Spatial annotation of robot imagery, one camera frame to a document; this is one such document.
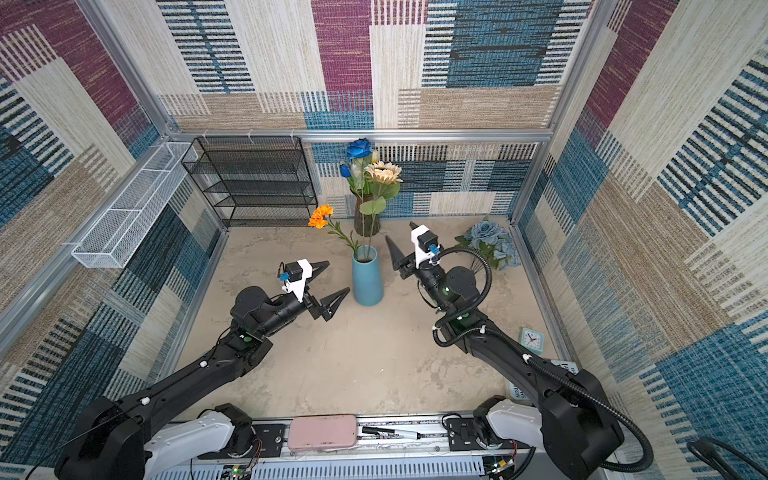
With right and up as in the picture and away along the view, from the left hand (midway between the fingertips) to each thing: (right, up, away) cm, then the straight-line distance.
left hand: (335, 272), depth 71 cm
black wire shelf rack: (-36, +30, +39) cm, 61 cm away
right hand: (+14, +9, -2) cm, 17 cm away
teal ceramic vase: (+7, -6, +16) cm, 18 cm away
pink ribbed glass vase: (+4, +14, +43) cm, 45 cm away
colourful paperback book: (+45, -31, +6) cm, 55 cm away
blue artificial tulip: (-1, +29, +21) cm, 36 cm away
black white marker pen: (+15, -39, +3) cm, 42 cm away
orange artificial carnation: (-4, +13, +5) cm, 15 cm away
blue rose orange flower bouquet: (+47, +8, +28) cm, 55 cm away
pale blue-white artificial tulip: (+3, +29, +19) cm, 35 cm away
